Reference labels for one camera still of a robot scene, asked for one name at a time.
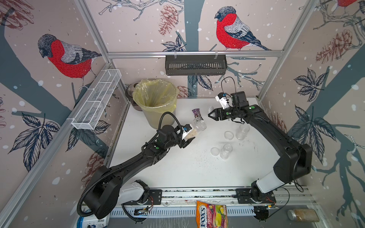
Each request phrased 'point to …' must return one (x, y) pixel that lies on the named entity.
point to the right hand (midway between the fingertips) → (213, 112)
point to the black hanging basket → (196, 65)
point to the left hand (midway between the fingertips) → (192, 129)
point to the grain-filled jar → (303, 215)
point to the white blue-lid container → (91, 221)
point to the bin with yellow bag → (154, 98)
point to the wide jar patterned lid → (198, 126)
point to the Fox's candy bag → (211, 215)
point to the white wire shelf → (106, 84)
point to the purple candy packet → (196, 113)
